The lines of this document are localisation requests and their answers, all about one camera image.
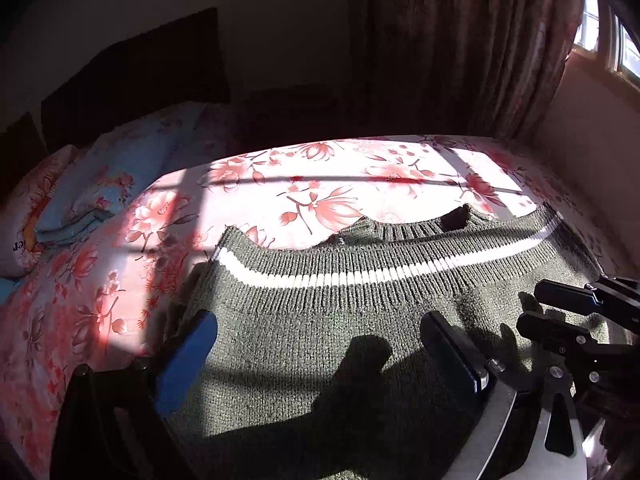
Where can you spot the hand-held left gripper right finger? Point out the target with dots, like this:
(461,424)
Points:
(452,355)

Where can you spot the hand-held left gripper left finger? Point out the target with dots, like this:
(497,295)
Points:
(185,360)

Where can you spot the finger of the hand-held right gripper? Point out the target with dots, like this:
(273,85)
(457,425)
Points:
(550,331)
(567,296)

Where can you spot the green knit sweater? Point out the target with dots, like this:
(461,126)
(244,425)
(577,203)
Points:
(350,340)

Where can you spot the light blue cloth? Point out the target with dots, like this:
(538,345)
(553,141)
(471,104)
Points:
(7,290)

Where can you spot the folded blue floral blanket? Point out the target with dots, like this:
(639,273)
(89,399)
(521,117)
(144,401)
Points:
(120,175)

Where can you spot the white orange floral pillow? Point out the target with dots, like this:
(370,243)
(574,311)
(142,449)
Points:
(30,220)

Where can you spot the pink floral bed sheet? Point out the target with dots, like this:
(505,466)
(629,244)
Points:
(310,185)

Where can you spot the pink floral pillow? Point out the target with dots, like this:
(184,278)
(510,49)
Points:
(217,130)

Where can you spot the barred window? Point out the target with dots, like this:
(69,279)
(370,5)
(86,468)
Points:
(610,35)

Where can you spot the small dark wooden headboard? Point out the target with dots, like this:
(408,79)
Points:
(20,147)

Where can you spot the brown curtain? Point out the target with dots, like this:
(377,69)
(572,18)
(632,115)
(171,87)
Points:
(465,45)

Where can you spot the large dark wooden headboard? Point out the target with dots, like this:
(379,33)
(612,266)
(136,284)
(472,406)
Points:
(140,70)

